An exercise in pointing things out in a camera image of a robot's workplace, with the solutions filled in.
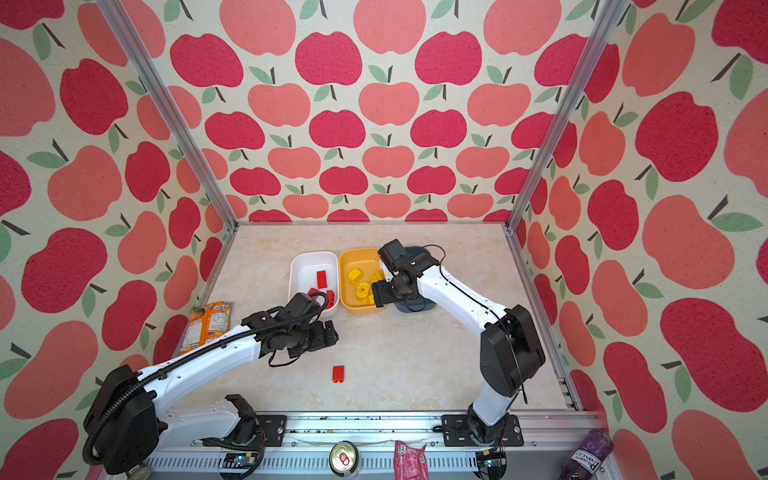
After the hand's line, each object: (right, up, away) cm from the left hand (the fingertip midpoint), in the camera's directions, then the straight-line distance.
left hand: (333, 344), depth 82 cm
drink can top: (+6, -18, -20) cm, 28 cm away
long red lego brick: (-8, +16, +22) cm, 28 cm away
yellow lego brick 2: (+12, +17, +20) cm, 29 cm away
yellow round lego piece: (+7, +12, +16) cm, 22 cm away
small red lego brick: (+1, -9, +1) cm, 9 cm away
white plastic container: (-15, +19, +24) cm, 34 cm away
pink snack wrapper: (+20, -24, -13) cm, 34 cm away
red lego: (-10, +12, +18) cm, 24 cm away
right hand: (+16, +13, +4) cm, 21 cm away
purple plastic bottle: (+61, -21, -15) cm, 66 cm away
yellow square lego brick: (+10, +10, +14) cm, 20 cm away
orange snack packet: (-40, +3, +9) cm, 41 cm away
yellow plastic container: (+5, +19, +22) cm, 30 cm away
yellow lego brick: (+4, +17, +20) cm, 27 cm away
